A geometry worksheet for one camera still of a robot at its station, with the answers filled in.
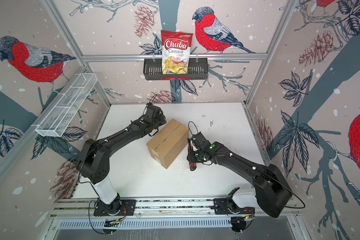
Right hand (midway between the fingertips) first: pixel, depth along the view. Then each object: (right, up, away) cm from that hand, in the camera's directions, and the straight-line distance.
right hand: (187, 160), depth 82 cm
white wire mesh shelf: (-65, +23, -11) cm, 69 cm away
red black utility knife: (+2, +4, -9) cm, 10 cm away
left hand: (-15, +25, +8) cm, 30 cm away
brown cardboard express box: (-12, +8, -4) cm, 15 cm away
